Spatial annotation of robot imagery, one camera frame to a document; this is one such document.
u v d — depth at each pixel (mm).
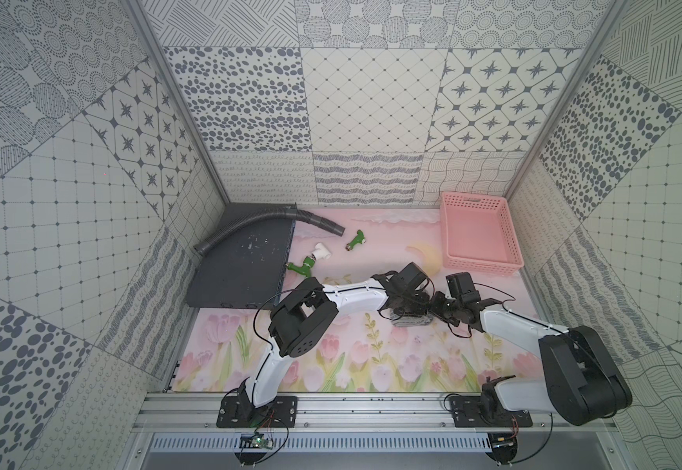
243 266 1011
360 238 1093
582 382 424
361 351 839
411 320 880
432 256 1074
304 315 542
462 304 695
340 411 756
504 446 718
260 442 701
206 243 989
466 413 731
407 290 720
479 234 1152
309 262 1011
